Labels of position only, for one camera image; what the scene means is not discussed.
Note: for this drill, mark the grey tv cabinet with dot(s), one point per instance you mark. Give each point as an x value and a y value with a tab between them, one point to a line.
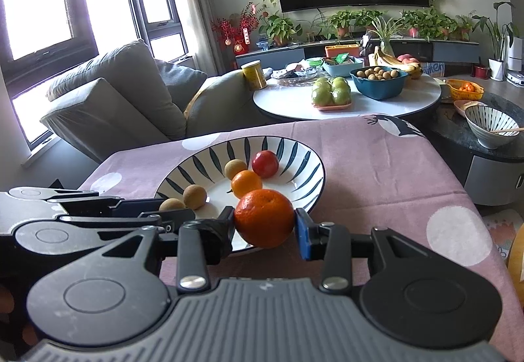
442	51

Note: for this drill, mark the yellow tin can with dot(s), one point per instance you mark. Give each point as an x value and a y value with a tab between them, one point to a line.
254	75

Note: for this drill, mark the potted green plant left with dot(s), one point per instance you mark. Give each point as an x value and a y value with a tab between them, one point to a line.
278	29

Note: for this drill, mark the pink patterned tablecloth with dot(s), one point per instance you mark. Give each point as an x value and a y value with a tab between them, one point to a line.
379	174

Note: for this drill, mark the striped bowl with spoon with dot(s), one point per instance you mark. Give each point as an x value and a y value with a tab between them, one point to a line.
492	128

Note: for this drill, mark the blue bowl of longans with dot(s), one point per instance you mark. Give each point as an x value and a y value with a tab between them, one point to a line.
379	83

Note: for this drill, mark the orange basket with tangerines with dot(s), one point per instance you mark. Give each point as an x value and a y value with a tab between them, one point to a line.
464	90

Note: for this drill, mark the large orange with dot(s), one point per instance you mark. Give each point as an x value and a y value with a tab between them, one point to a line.
264	218

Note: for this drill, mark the light blue snack container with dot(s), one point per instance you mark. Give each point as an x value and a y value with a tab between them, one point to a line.
343	70

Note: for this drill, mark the small orange tangerine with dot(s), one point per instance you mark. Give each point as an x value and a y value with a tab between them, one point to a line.
245	182

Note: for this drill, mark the brown longan fruit upper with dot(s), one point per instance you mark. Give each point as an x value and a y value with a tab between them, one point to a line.
234	167

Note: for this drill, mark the brown longan fruit left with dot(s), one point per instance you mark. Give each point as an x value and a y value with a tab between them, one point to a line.
171	204

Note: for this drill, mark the grey sofa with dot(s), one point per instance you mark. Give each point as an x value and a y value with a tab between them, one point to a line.
127	99

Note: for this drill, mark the banana bunch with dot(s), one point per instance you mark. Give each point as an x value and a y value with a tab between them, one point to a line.
413	69

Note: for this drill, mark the blue striped white plate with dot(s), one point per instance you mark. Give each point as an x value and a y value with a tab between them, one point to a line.
300	175

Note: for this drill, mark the tall potted plant right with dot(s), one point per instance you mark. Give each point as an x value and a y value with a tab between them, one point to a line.
502	37

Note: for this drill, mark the red flower decoration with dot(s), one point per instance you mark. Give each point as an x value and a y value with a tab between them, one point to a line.
235	32

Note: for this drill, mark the red tomato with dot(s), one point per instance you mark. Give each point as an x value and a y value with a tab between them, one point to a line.
265	164

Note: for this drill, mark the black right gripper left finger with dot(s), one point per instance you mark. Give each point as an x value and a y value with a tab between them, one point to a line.
123	289

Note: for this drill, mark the white round coffee table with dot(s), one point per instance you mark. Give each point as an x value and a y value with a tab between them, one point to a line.
295	103

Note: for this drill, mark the green pears on tray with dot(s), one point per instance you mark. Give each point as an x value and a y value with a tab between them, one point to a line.
333	94

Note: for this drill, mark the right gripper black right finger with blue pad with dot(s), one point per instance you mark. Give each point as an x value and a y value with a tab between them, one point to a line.
405	290

